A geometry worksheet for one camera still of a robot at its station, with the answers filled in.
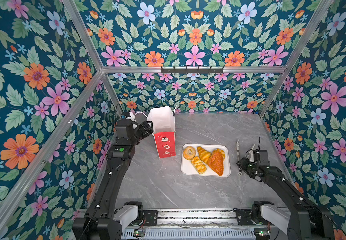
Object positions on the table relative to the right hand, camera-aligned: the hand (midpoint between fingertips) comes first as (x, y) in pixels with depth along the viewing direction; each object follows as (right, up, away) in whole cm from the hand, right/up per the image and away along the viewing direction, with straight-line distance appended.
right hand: (239, 163), depth 88 cm
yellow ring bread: (-32, +4, +5) cm, 33 cm away
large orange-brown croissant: (-15, +1, -1) cm, 15 cm away
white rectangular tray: (-31, -4, +3) cm, 31 cm away
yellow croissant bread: (-21, +4, +4) cm, 21 cm away
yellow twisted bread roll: (-23, -2, -1) cm, 23 cm away
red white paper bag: (-47, +27, +5) cm, 54 cm away
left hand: (-50, +25, -15) cm, 58 cm away
